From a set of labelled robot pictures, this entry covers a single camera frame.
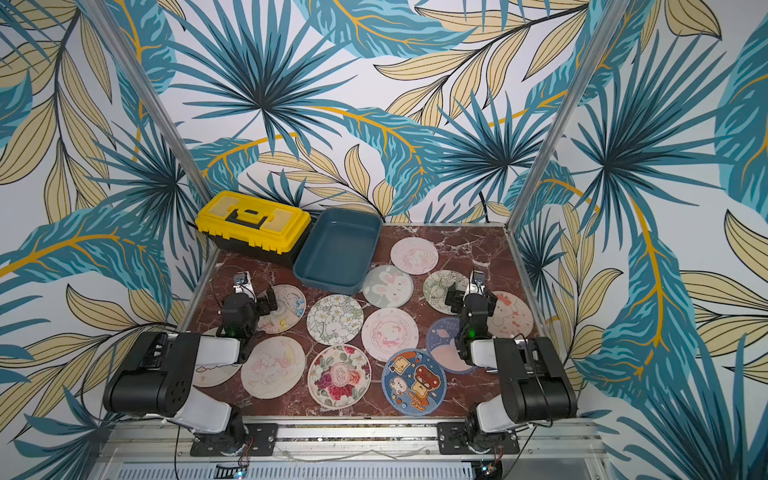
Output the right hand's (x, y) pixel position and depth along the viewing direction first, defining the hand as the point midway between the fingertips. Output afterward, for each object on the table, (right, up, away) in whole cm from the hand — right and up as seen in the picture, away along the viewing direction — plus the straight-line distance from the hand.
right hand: (473, 286), depth 91 cm
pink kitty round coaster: (-16, +9, +19) cm, 27 cm away
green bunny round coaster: (-26, -1, +11) cm, 28 cm away
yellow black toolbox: (-65, +18, +4) cm, 67 cm away
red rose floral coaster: (-40, -25, -8) cm, 47 cm away
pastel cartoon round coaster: (-57, -8, +5) cm, 58 cm away
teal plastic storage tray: (-45, +11, +18) cm, 50 cm away
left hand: (-67, -1, +1) cm, 67 cm away
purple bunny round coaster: (-10, -18, -2) cm, 21 cm away
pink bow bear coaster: (+14, -10, +5) cm, 18 cm away
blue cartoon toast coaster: (-19, -26, -8) cm, 33 cm away
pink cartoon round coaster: (-26, -14, +1) cm, 30 cm away
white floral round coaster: (-43, -11, +3) cm, 44 cm away
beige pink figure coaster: (-59, -22, -6) cm, 64 cm away
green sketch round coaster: (-10, -2, +10) cm, 14 cm away
